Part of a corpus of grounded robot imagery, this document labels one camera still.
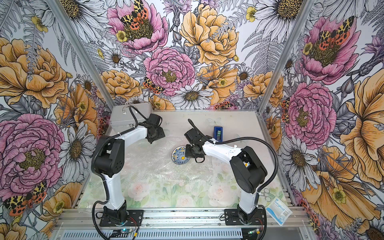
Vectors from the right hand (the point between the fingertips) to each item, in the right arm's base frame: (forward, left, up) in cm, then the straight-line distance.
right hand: (189, 157), depth 90 cm
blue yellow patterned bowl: (+4, +7, -4) cm, 9 cm away
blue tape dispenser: (+17, -19, +1) cm, 26 cm away
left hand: (+15, +20, -1) cm, 26 cm away
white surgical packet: (-28, -45, -6) cm, 53 cm away
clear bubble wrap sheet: (+4, +30, -6) cm, 31 cm away
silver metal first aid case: (+22, +42, +11) cm, 48 cm away
